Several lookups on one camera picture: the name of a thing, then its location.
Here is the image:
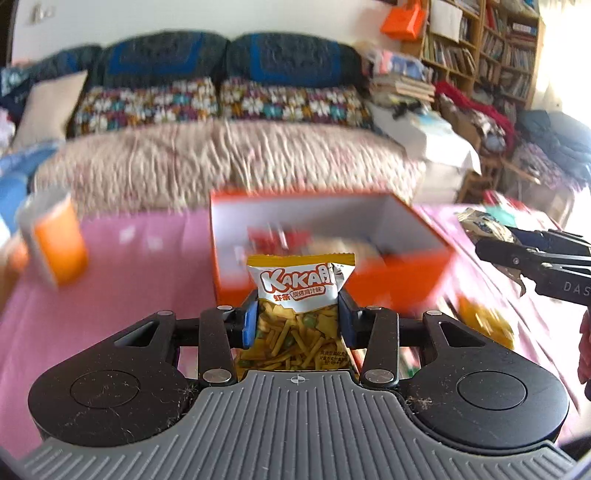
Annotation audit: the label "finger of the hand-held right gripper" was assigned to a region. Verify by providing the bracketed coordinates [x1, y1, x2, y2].
[475, 236, 555, 280]
[508, 228, 591, 261]

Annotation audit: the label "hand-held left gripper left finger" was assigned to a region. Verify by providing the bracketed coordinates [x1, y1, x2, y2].
[108, 300, 259, 388]

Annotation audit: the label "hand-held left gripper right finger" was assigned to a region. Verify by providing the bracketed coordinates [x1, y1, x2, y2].
[339, 295, 485, 388]

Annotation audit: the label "white dark print packet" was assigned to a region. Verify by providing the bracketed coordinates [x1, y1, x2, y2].
[455, 207, 529, 296]

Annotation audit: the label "yellow stick snack packet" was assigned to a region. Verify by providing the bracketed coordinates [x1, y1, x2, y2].
[233, 251, 365, 374]

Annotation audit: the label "orange cardboard box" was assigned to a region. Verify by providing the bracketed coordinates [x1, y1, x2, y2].
[210, 189, 455, 305]

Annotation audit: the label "pile of snack packets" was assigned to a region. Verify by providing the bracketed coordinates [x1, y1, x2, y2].
[245, 224, 389, 268]

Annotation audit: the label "person's right hand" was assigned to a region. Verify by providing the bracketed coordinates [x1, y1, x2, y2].
[577, 308, 591, 385]

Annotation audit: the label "pile of clothes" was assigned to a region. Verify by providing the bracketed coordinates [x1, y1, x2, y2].
[508, 108, 591, 195]

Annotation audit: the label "purple floral tablecloth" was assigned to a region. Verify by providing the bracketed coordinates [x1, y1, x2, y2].
[0, 203, 591, 462]

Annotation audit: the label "white box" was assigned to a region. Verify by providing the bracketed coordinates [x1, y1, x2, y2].
[369, 102, 483, 176]

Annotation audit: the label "red cloth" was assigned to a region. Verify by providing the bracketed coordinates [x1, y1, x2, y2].
[436, 80, 515, 134]

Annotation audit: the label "beige quilted sofa cover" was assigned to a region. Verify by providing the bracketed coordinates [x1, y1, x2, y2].
[34, 122, 428, 213]

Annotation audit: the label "stack of books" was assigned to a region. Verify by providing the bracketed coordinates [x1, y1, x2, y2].
[367, 44, 437, 104]

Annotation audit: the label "wooden bookshelf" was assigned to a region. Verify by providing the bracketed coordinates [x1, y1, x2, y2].
[418, 0, 543, 109]

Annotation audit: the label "orange cup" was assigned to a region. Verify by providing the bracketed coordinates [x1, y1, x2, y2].
[16, 189, 88, 289]

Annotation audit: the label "floral sofa cushion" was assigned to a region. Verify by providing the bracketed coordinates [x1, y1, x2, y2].
[74, 78, 220, 137]
[219, 78, 375, 130]

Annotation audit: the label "orange bag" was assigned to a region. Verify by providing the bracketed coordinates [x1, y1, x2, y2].
[379, 0, 428, 42]

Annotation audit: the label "blue white bedding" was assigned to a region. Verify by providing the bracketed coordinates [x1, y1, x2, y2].
[0, 141, 65, 241]

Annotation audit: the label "dark blue sofa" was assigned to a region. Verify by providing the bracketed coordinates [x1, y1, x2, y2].
[0, 30, 428, 213]

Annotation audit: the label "beige pillow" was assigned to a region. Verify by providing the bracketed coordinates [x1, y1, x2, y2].
[11, 70, 88, 151]

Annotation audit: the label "wall switch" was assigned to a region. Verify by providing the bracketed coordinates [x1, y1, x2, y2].
[28, 2, 54, 24]

